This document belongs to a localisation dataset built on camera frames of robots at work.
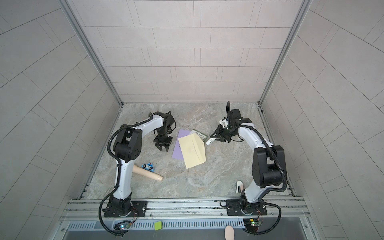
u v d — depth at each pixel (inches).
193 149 35.9
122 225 25.4
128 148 22.1
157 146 33.6
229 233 25.3
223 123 32.4
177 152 35.4
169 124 31.8
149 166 32.6
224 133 29.8
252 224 26.7
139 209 27.9
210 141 32.5
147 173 31.6
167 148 34.0
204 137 37.9
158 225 25.3
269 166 17.6
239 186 30.2
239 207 27.9
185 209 28.4
